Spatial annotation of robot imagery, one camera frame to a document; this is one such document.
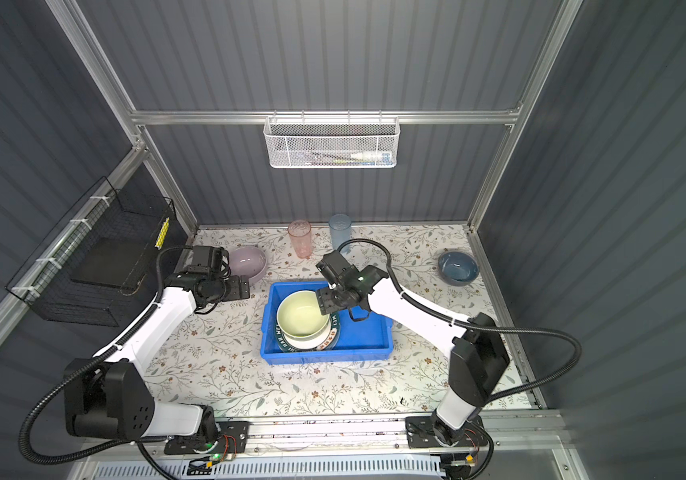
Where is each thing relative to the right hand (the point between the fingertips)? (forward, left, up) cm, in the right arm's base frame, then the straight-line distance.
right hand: (332, 301), depth 82 cm
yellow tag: (+13, +48, +12) cm, 51 cm away
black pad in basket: (+2, +53, +16) cm, 55 cm away
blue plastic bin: (-5, -7, -14) cm, 17 cm away
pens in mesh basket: (+43, -4, +17) cm, 47 cm away
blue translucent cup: (+35, -1, -5) cm, 35 cm away
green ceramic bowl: (+1, +11, -9) cm, 14 cm away
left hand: (+5, +30, -1) cm, 30 cm away
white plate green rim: (-9, +7, -9) cm, 15 cm away
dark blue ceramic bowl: (+21, -43, -14) cm, 50 cm away
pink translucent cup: (+28, +13, -5) cm, 32 cm away
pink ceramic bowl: (+22, +32, -10) cm, 40 cm away
